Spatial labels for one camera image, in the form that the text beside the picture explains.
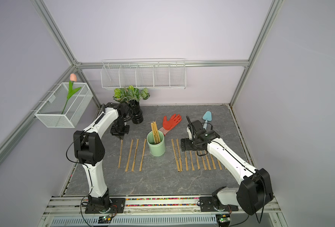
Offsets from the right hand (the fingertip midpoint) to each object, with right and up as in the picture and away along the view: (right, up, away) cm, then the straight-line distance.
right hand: (187, 144), depth 82 cm
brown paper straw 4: (+4, -15, +4) cm, 16 cm away
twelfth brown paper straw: (-29, -14, +5) cm, 33 cm away
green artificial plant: (-41, +32, +13) cm, 53 cm away
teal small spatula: (+19, +17, +30) cm, 39 cm away
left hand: (-40, +3, +5) cm, 41 cm away
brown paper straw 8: (+17, -14, +5) cm, 22 cm away
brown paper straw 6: (+11, -14, +5) cm, 18 cm away
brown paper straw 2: (-6, -2, +15) cm, 16 cm away
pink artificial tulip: (-67, +32, -2) cm, 74 cm away
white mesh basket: (-73, +19, -10) cm, 76 cm away
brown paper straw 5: (+7, -15, +4) cm, 17 cm away
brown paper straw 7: (+14, -13, +6) cm, 20 cm away
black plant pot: (-35, +20, +16) cm, 44 cm away
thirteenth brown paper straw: (-34, -6, +11) cm, 36 cm away
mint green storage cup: (-19, -5, +6) cm, 21 cm away
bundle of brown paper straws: (-19, +5, +4) cm, 20 cm away
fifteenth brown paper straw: (-42, -8, +6) cm, 43 cm away
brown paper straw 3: (0, -13, +6) cm, 14 cm away
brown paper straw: (-6, -14, +6) cm, 16 cm away
